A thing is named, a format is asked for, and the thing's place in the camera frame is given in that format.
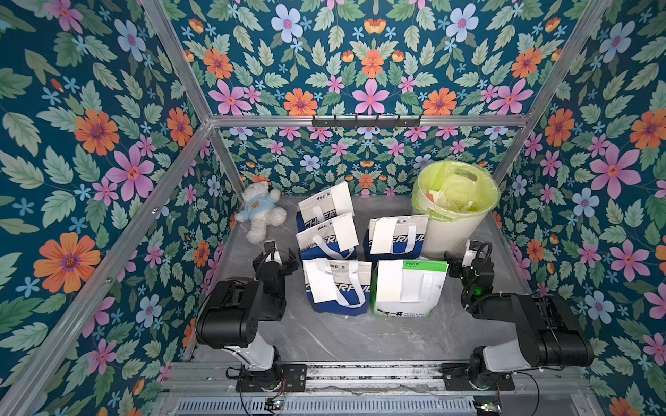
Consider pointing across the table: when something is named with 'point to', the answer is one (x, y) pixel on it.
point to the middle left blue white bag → (336, 239)
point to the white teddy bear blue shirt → (259, 209)
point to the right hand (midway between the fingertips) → (467, 252)
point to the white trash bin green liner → (454, 196)
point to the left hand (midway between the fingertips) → (276, 249)
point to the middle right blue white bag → (395, 237)
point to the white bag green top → (403, 288)
